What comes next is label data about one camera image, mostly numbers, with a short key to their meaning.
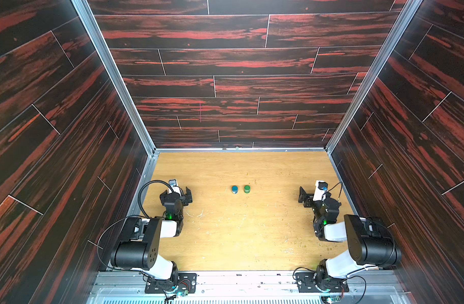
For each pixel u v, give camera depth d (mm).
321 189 777
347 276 594
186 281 734
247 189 1010
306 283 733
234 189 1008
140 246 453
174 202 716
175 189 786
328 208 695
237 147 1233
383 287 735
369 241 515
